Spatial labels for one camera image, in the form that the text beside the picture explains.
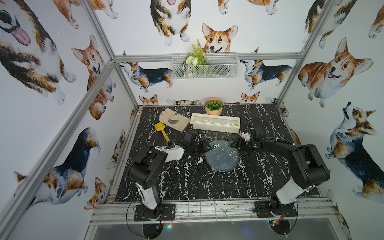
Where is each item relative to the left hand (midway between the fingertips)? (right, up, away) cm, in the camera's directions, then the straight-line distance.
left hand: (213, 147), depth 90 cm
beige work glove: (-27, +17, +20) cm, 38 cm away
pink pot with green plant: (+1, +26, +11) cm, 28 cm away
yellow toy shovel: (-37, +12, +16) cm, 42 cm away
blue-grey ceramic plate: (+5, -6, 0) cm, 8 cm away
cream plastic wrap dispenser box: (+2, +14, +11) cm, 18 cm away
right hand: (+12, 0, +2) cm, 12 cm away
